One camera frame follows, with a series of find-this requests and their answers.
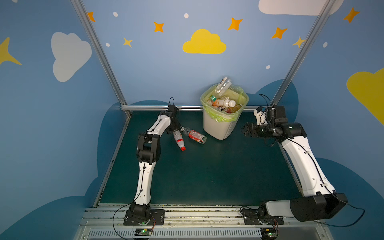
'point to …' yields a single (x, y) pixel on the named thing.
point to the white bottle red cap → (179, 139)
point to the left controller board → (140, 232)
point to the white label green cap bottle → (223, 86)
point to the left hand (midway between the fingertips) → (178, 128)
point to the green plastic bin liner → (235, 93)
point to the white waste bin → (219, 130)
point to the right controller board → (268, 232)
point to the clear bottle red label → (194, 135)
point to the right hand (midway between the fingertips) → (250, 128)
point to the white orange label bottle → (224, 102)
